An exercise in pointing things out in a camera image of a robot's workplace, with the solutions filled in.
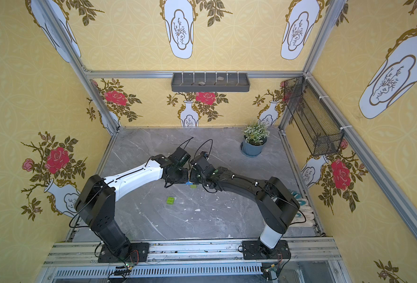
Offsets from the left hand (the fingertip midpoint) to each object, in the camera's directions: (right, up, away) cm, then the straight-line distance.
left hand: (186, 179), depth 89 cm
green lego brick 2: (-8, -10, -1) cm, 13 cm away
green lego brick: (+3, -4, +3) cm, 6 cm away
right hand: (+3, -1, -1) cm, 3 cm away
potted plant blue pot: (+36, +21, +6) cm, 42 cm away
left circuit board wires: (-23, -34, -17) cm, 44 cm away
